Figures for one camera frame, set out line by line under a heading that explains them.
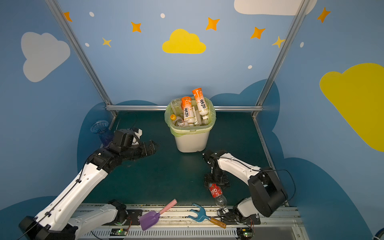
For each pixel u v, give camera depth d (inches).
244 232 28.4
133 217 29.2
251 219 28.9
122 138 20.8
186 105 33.0
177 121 31.5
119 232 28.0
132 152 23.3
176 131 29.2
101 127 34.8
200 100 33.2
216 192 30.7
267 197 16.9
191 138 34.8
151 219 29.3
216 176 28.3
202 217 28.9
